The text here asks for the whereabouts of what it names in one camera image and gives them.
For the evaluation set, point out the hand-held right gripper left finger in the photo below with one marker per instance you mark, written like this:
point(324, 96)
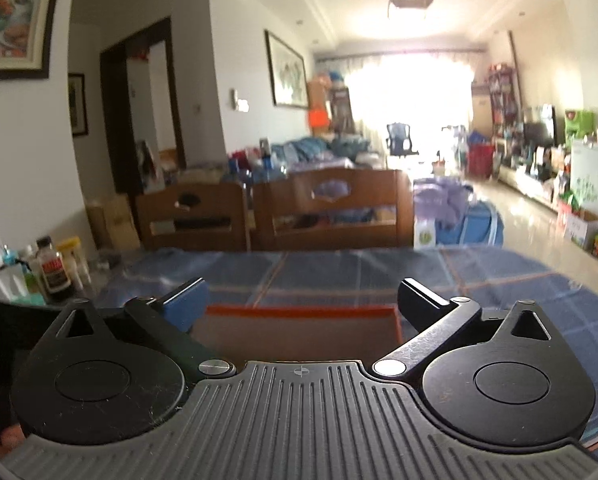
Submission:
point(186, 305)

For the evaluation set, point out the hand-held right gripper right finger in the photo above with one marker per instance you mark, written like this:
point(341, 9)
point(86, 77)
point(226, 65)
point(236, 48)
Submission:
point(419, 305)

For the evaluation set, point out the orange cardboard box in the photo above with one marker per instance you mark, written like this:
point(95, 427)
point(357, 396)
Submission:
point(299, 335)

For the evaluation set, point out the person's left hand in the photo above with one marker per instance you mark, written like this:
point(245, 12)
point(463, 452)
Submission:
point(13, 437)

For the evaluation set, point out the black cap red label bottle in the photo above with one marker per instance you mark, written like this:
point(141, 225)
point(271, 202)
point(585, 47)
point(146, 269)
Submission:
point(54, 270)

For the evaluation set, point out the wooden chair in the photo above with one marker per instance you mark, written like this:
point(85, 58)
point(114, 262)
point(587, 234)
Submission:
point(194, 215)
point(329, 200)

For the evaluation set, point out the blue patterned tablecloth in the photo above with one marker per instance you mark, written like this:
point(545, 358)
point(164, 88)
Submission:
point(329, 275)

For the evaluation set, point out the blue bag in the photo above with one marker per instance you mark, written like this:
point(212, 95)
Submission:
point(476, 225)

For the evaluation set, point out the yellow lid jar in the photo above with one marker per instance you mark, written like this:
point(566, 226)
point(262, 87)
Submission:
point(74, 260)

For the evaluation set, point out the purple cloth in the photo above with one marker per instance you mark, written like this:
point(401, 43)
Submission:
point(441, 200)

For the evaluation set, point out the brown cardboard box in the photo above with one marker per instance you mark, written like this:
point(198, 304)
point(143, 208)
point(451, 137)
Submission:
point(114, 222)

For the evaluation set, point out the red basket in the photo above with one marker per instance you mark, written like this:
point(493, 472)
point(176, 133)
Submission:
point(480, 159)

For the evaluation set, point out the blue office chair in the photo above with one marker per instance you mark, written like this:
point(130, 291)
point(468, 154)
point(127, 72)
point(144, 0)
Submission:
point(401, 140)

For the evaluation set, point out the narrow bookshelf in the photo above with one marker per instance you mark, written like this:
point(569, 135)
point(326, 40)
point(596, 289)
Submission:
point(341, 110)

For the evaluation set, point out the orange paper bag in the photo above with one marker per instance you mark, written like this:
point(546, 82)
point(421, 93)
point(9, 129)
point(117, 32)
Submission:
point(318, 119)

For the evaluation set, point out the white cabinet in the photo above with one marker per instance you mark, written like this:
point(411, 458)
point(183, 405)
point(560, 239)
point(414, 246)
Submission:
point(588, 175)

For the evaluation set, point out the black television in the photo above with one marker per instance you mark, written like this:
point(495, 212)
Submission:
point(540, 127)

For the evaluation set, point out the tall cluttered bookshelf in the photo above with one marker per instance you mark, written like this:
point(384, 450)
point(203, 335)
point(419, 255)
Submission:
point(504, 100)

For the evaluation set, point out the small framed picture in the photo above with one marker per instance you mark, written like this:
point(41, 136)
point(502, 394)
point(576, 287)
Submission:
point(77, 105)

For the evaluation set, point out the green box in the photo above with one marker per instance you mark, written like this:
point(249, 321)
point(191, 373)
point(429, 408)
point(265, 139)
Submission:
point(579, 122)

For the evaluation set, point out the ceiling light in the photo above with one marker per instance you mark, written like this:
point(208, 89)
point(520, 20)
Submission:
point(410, 6)

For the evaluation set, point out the framed still life painting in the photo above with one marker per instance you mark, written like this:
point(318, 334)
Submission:
point(14, 15)

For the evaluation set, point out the dark wooden door frame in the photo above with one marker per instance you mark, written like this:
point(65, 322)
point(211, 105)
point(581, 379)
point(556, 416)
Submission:
point(114, 110)

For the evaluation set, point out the wall switch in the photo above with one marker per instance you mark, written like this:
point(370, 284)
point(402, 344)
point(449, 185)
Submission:
point(240, 101)

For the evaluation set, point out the framed wall painting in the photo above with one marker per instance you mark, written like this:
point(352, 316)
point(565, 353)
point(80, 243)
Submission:
point(288, 70)

